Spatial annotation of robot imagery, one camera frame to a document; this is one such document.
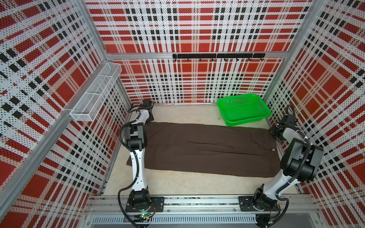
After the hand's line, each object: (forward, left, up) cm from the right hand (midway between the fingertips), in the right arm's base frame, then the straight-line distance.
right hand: (274, 131), depth 93 cm
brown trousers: (-9, +41, -7) cm, 43 cm away
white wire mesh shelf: (+11, +124, +14) cm, 125 cm away
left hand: (+17, +91, -7) cm, 92 cm away
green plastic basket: (+29, +11, -10) cm, 33 cm away
